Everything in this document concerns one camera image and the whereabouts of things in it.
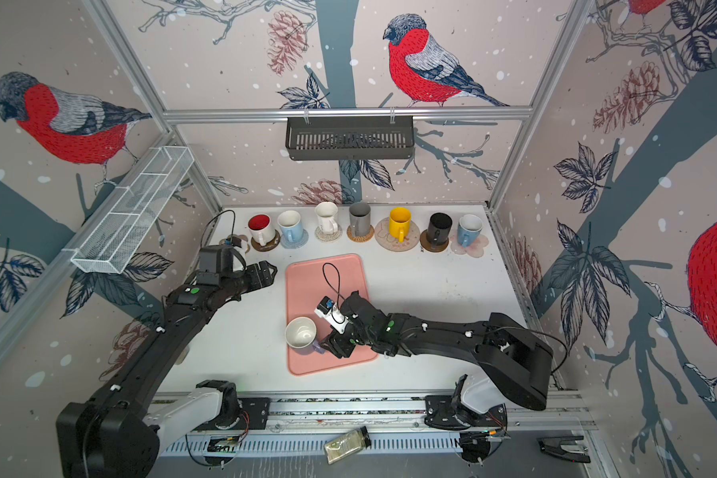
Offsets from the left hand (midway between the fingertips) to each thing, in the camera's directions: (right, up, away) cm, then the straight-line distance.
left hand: (263, 271), depth 81 cm
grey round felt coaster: (+3, +6, +27) cm, 28 cm away
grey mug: (+26, +16, +23) cm, 38 cm away
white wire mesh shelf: (-34, +17, -2) cm, 38 cm away
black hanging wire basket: (+22, +45, +26) cm, 56 cm away
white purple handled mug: (+9, -19, +5) cm, 22 cm away
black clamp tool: (+73, -39, -13) cm, 84 cm away
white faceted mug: (+14, +18, +28) cm, 36 cm away
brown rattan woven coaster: (+26, +8, +30) cm, 41 cm away
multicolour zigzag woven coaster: (+14, +9, +30) cm, 34 cm away
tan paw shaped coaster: (-20, +8, +34) cm, 41 cm away
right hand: (+17, -19, -2) cm, 25 cm away
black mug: (+54, +12, +22) cm, 60 cm away
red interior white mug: (-11, +13, +26) cm, 31 cm away
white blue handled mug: (+64, +12, +20) cm, 68 cm away
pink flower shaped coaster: (+69, +4, +26) cm, 73 cm away
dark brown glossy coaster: (-7, +5, +26) cm, 28 cm away
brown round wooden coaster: (+51, +6, +26) cm, 58 cm away
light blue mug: (+1, +14, +23) cm, 26 cm away
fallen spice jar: (+24, -38, -15) cm, 47 cm away
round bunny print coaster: (+38, +6, +30) cm, 49 cm away
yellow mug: (+40, +14, +24) cm, 49 cm away
